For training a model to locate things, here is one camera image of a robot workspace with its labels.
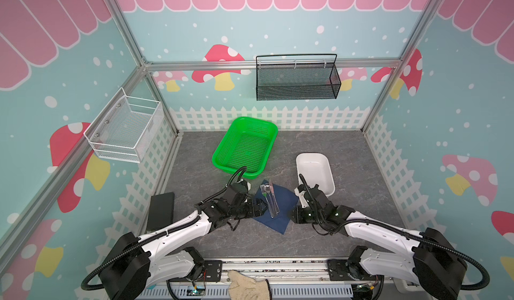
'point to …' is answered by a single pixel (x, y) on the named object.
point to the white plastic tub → (316, 170)
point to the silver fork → (274, 205)
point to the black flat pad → (161, 211)
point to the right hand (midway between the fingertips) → (287, 213)
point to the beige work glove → (243, 287)
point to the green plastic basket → (246, 144)
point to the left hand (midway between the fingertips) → (260, 212)
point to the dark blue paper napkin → (286, 201)
